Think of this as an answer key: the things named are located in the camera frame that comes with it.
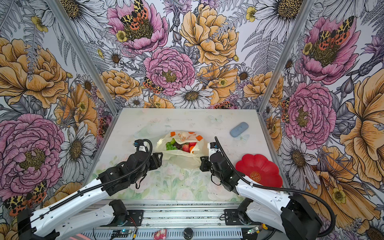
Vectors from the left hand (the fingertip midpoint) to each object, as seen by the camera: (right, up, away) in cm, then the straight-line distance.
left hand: (157, 159), depth 76 cm
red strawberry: (+13, +3, +21) cm, 24 cm away
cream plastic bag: (+11, -2, +11) cm, 15 cm away
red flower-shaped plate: (+56, -8, +16) cm, 59 cm away
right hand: (+22, -3, +6) cm, 23 cm away
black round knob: (+16, -27, -14) cm, 34 cm away
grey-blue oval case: (+50, +14, +32) cm, 61 cm away
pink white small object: (+3, -31, -8) cm, 33 cm away
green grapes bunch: (+3, +5, +19) cm, 20 cm away
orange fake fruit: (+16, +3, +18) cm, 24 cm away
